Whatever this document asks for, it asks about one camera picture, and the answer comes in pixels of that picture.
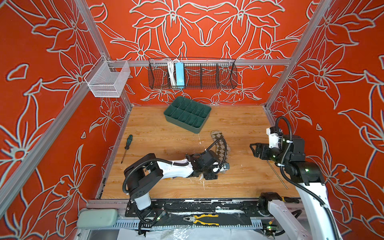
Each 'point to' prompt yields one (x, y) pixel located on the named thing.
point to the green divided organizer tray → (187, 114)
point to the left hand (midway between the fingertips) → (217, 165)
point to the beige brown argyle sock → (222, 149)
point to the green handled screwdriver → (129, 139)
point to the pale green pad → (97, 218)
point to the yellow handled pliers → (195, 218)
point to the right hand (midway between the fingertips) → (255, 144)
